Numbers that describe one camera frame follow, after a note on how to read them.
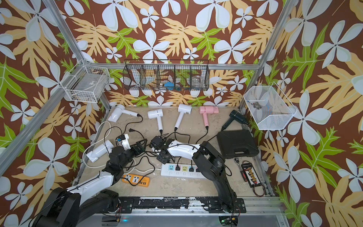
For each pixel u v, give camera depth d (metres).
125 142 0.76
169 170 0.84
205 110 1.11
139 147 0.76
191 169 0.83
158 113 1.08
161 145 0.72
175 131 1.04
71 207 0.41
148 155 0.92
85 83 0.86
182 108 1.11
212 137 1.01
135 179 0.80
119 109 1.13
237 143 0.93
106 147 0.90
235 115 1.08
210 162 0.52
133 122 1.10
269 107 0.84
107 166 0.67
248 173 0.84
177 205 0.75
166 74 0.97
